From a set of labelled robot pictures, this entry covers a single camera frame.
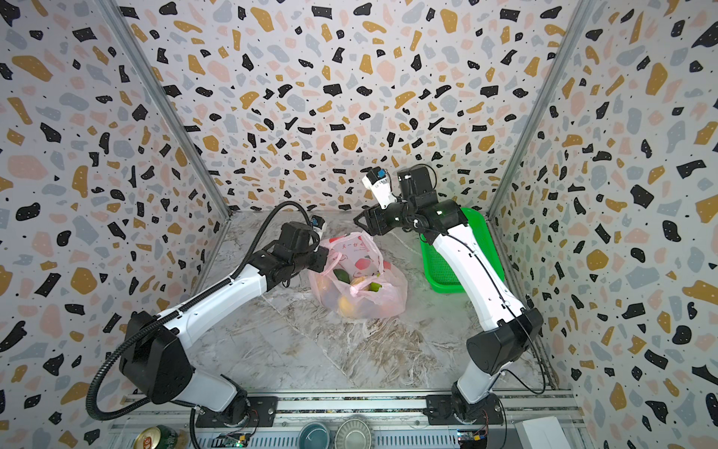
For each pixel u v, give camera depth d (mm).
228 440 702
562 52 782
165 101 857
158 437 613
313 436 701
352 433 704
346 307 873
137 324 430
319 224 739
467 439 715
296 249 649
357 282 945
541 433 677
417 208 540
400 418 733
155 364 416
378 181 615
